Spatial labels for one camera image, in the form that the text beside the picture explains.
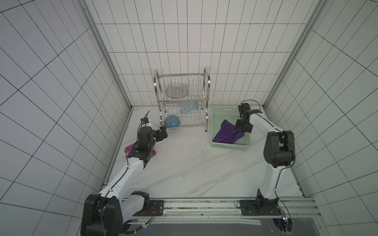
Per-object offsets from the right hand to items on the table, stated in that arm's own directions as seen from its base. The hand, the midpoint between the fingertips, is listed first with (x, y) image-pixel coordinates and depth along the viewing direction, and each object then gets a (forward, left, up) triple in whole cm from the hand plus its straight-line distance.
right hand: (234, 128), depth 98 cm
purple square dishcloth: (-2, +4, -4) cm, 6 cm away
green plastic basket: (+17, -1, -5) cm, 18 cm away
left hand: (-13, +49, +11) cm, 52 cm away
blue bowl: (+3, +44, +1) cm, 44 cm away
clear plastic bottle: (+16, +35, +2) cm, 39 cm away
